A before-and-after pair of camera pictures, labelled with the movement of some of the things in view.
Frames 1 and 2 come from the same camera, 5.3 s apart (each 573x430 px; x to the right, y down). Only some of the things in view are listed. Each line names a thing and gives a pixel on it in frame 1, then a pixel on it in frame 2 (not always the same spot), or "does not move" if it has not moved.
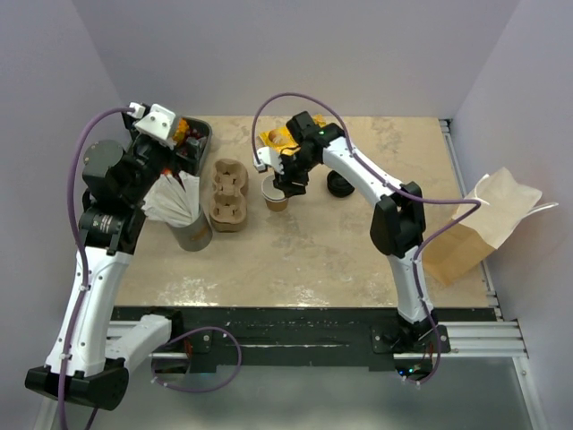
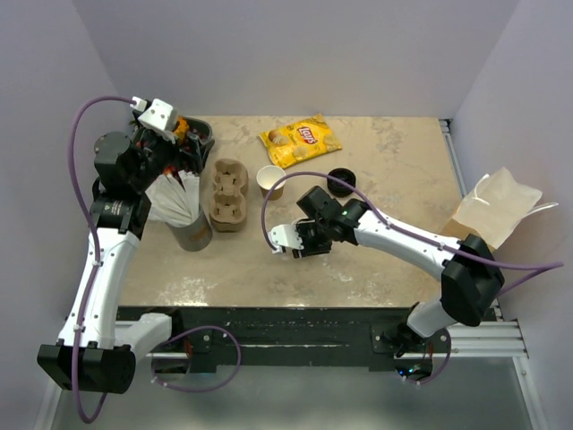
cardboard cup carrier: x=228 y=208 does not move
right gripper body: x=296 y=170 → x=315 y=239
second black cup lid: x=338 y=185 does not move
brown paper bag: x=505 y=202 does not move
